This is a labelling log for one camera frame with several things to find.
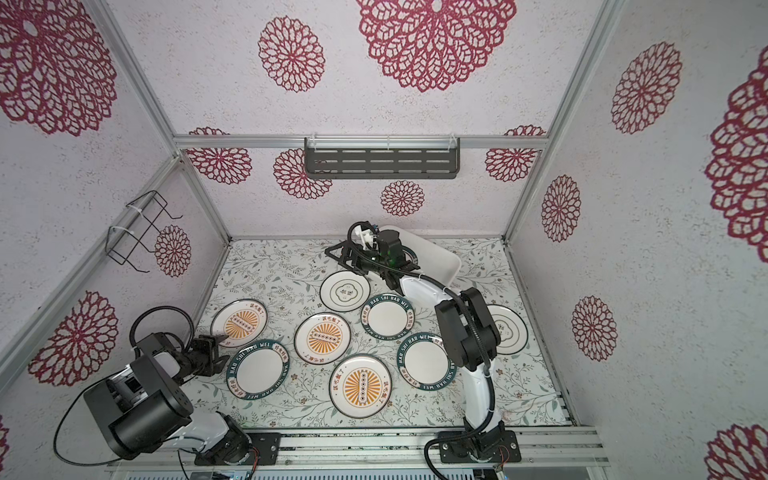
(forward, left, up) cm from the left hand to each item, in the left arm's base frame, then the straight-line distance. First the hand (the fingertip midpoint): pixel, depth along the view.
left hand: (231, 342), depth 90 cm
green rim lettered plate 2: (-6, -58, -1) cm, 58 cm away
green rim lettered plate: (+10, -47, -2) cm, 48 cm away
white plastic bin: (+34, -62, -2) cm, 71 cm away
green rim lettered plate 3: (-7, -8, -5) cm, 11 cm away
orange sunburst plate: (+2, -27, -2) cm, 27 cm away
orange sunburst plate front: (-12, -39, -2) cm, 41 cm away
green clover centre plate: (+20, -33, -2) cm, 38 cm away
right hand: (+17, -31, +21) cm, 41 cm away
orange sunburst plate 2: (+8, 0, -2) cm, 9 cm away
